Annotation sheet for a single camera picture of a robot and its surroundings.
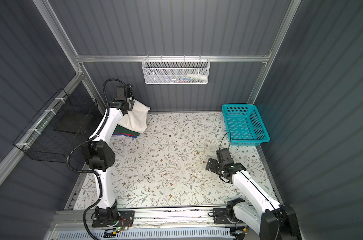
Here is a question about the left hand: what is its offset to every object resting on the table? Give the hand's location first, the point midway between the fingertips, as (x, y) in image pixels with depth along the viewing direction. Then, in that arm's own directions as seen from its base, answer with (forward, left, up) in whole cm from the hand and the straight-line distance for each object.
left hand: (121, 100), depth 91 cm
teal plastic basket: (-3, -85, -25) cm, 89 cm away
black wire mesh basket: (-20, +24, +2) cm, 31 cm away
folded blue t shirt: (-11, +1, -20) cm, 23 cm away
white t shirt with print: (-4, -7, -14) cm, 16 cm away
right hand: (-37, -55, -21) cm, 70 cm away
